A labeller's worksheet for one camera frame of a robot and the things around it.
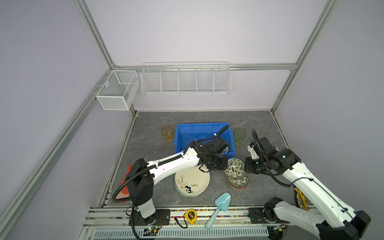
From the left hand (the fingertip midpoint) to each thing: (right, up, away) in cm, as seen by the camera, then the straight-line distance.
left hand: (227, 171), depth 74 cm
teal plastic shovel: (-1, -17, +4) cm, 18 cm away
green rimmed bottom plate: (-22, -14, +5) cm, 26 cm away
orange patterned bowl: (+7, -11, +4) cm, 13 cm away
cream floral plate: (-18, -8, +8) cm, 21 cm away
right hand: (+9, +1, 0) cm, 9 cm away
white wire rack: (-23, +54, +24) cm, 63 cm away
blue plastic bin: (-24, +16, +37) cm, 47 cm away
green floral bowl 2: (+9, -9, +7) cm, 14 cm away
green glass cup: (+12, +17, +23) cm, 31 cm away
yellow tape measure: (-18, -22, -1) cm, 28 cm away
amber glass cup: (-36, +18, +32) cm, 52 cm away
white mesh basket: (-71, +47, +30) cm, 90 cm away
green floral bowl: (+5, 0, +5) cm, 7 cm away
